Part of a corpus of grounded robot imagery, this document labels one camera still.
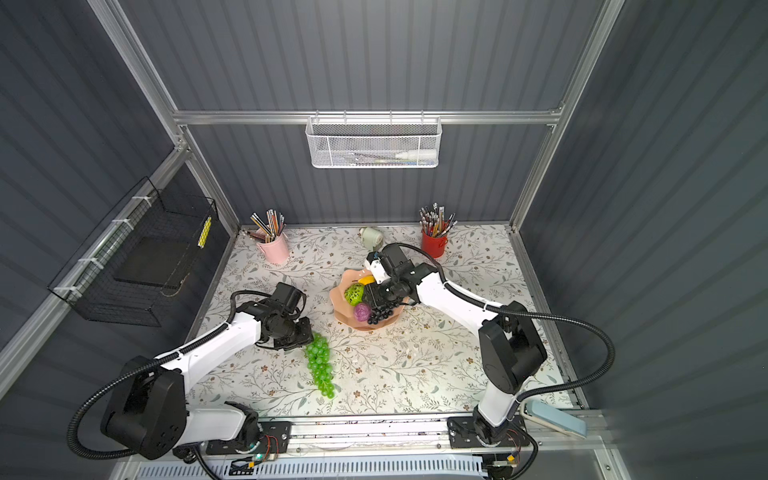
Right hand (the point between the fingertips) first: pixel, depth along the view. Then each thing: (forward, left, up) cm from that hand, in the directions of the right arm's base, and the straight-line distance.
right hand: (372, 298), depth 86 cm
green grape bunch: (-17, +14, -7) cm, 23 cm away
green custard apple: (+4, +6, -4) cm, 8 cm away
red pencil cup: (+23, -20, -4) cm, 31 cm away
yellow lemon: (+10, +3, -5) cm, 12 cm away
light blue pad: (-30, -45, -7) cm, 54 cm away
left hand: (-9, +18, -7) cm, 22 cm away
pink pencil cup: (+22, +35, -4) cm, 42 cm away
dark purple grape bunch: (-1, -1, -8) cm, 8 cm away
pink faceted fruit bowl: (0, +10, -9) cm, 13 cm away
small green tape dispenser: (+29, +2, -5) cm, 29 cm away
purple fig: (-1, +3, -5) cm, 6 cm away
